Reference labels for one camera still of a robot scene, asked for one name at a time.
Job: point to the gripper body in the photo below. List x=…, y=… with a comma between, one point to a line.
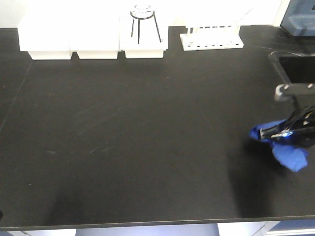
x=301, y=94

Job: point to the white plastic box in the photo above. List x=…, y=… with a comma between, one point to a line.
x=44, y=39
x=96, y=41
x=145, y=49

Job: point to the white test tube rack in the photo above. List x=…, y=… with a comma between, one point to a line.
x=211, y=43

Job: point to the blue plastic container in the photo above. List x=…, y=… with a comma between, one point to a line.
x=299, y=23

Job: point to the blue cloth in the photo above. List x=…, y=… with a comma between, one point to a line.
x=291, y=157

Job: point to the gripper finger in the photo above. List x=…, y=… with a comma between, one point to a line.
x=304, y=138
x=291, y=123

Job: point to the black sink basin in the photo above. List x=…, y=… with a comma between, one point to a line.
x=297, y=68

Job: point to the dark-top bench with sink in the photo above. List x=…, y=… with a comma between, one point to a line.
x=137, y=127

